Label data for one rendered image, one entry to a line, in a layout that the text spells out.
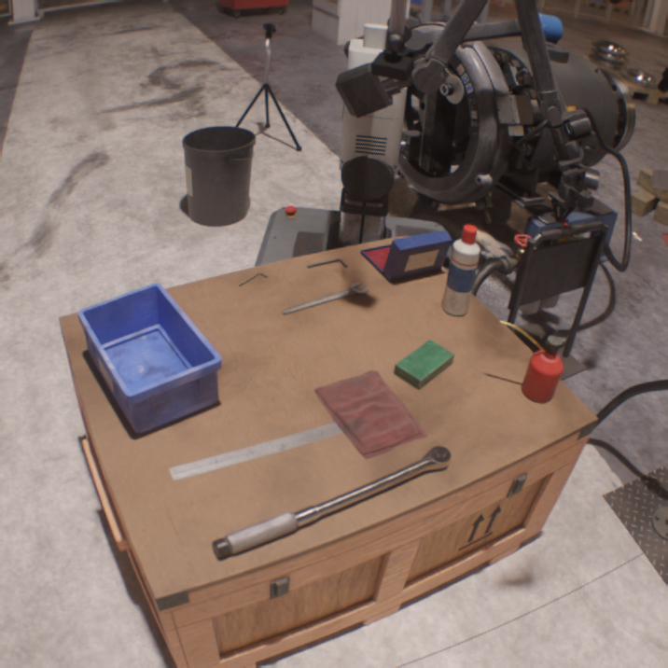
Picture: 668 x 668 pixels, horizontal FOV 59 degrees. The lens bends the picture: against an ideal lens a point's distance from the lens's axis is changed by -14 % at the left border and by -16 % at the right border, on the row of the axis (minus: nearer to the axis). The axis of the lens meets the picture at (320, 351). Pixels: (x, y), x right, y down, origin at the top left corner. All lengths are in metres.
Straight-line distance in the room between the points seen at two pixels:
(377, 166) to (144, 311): 0.86
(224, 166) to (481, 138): 1.04
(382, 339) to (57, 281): 1.50
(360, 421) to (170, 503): 0.40
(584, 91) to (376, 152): 1.18
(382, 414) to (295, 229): 1.13
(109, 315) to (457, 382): 0.75
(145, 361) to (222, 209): 1.47
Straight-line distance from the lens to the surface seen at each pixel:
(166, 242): 2.77
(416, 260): 1.68
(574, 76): 2.85
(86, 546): 1.72
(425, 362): 1.42
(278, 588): 1.16
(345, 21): 6.36
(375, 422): 1.29
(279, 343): 1.47
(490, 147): 2.35
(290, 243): 2.23
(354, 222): 2.12
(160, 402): 1.24
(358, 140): 1.96
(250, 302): 1.59
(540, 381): 1.41
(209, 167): 2.71
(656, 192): 3.95
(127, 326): 1.48
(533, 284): 2.02
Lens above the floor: 1.40
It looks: 40 degrees down
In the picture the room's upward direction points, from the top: 5 degrees clockwise
